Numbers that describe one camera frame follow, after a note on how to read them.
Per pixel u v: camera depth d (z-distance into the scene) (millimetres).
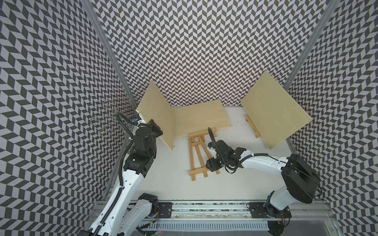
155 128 621
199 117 1084
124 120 551
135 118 586
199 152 937
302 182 438
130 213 536
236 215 723
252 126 1020
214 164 754
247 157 556
